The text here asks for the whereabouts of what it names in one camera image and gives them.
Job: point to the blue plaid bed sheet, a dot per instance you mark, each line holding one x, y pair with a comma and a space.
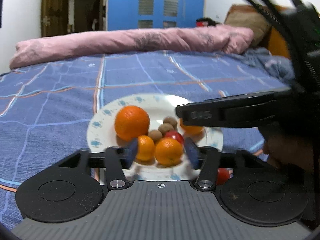
50, 100

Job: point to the person's right hand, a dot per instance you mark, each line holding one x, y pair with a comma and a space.
287, 152

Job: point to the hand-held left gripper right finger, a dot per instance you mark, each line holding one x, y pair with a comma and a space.
191, 153

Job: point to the large orange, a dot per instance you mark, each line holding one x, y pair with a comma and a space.
132, 122

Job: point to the pink rolled quilt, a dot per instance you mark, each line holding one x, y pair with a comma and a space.
130, 41

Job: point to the red tomato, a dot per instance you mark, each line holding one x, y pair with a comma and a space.
223, 176
175, 136

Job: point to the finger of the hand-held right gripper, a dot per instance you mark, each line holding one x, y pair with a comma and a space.
225, 115

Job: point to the wooden headboard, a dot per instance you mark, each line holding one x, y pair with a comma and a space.
278, 42

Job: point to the blue cabinet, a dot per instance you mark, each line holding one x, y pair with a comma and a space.
156, 3

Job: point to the grey-blue blanket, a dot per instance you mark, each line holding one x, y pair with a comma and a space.
270, 63

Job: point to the red and black object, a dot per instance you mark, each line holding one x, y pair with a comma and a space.
206, 22

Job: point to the brown pillow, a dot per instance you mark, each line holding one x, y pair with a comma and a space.
246, 22

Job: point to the white floral plate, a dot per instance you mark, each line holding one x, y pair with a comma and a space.
107, 130

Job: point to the wooden door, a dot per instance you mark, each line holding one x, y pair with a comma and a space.
55, 7

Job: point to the small mandarin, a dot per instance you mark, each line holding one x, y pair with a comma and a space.
168, 152
145, 148
191, 128

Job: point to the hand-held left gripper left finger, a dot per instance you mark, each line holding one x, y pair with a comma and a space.
127, 152

